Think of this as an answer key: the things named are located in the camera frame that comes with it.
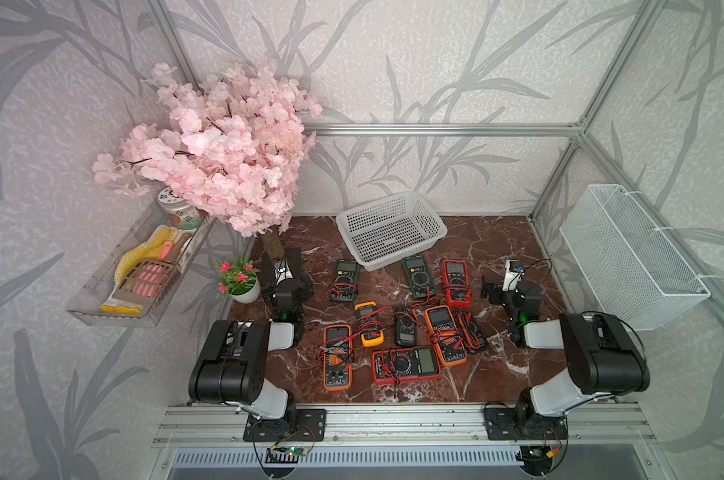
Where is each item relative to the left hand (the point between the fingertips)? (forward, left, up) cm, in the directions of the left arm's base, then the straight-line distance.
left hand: (287, 277), depth 93 cm
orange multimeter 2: (-24, -18, -3) cm, 30 cm away
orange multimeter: (-17, -48, -3) cm, 52 cm away
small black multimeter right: (-17, -56, -4) cm, 58 cm away
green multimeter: (-1, -18, -5) cm, 18 cm away
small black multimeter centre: (-15, -36, -4) cm, 40 cm away
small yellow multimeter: (-17, -26, -3) cm, 31 cm away
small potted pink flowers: (-4, +13, +5) cm, 14 cm away
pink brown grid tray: (-18, +20, +26) cm, 38 cm away
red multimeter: (0, -54, -3) cm, 54 cm away
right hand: (+1, -68, 0) cm, 68 cm away
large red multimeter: (-25, -35, -4) cm, 43 cm away
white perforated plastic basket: (+26, -33, -7) cm, 43 cm away
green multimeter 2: (+3, -43, -5) cm, 43 cm away
